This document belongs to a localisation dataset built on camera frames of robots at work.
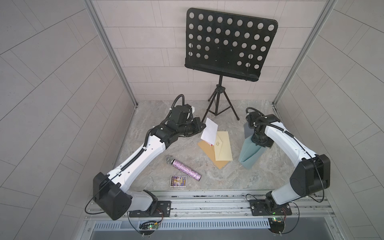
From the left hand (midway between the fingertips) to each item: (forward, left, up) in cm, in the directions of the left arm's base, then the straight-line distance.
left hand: (209, 125), depth 71 cm
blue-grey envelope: (-8, -22, -14) cm, 27 cm away
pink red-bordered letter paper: (-2, -1, -3) cm, 4 cm away
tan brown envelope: (-1, -2, -26) cm, 26 cm away
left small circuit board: (-38, +24, -25) cm, 51 cm away
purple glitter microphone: (-8, +20, -22) cm, 31 cm away
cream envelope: (0, -10, -26) cm, 28 cm away
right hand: (-1, -29, -15) cm, 33 cm away
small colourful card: (-18, +16, -26) cm, 35 cm away
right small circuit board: (-37, -31, -26) cm, 55 cm away
